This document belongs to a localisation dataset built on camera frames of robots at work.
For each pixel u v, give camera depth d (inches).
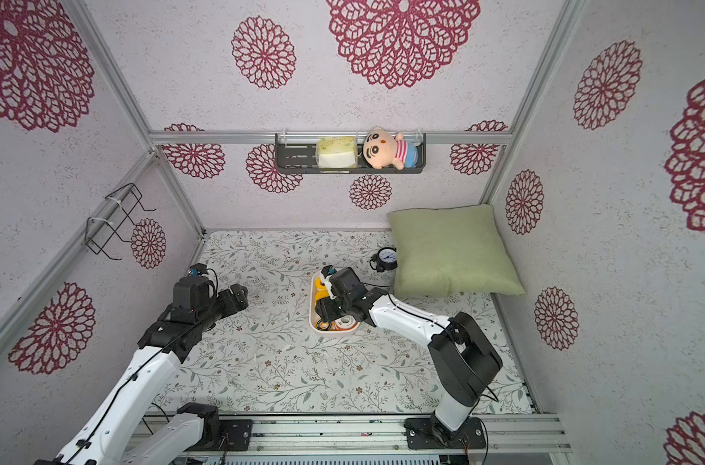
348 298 26.3
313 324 34.6
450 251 38.1
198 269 26.7
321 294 38.3
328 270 30.8
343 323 35.0
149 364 19.0
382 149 33.6
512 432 29.7
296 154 39.3
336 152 35.9
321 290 39.0
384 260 42.3
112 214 30.2
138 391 17.7
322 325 36.5
